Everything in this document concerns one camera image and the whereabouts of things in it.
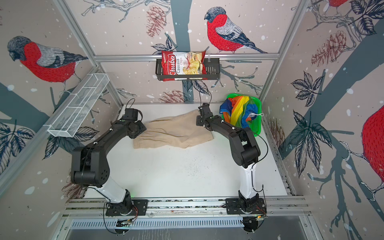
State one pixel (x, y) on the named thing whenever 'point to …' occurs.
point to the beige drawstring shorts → (180, 130)
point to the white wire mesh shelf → (81, 105)
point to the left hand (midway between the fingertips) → (141, 128)
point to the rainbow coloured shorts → (239, 110)
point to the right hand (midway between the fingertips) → (198, 122)
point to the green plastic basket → (255, 125)
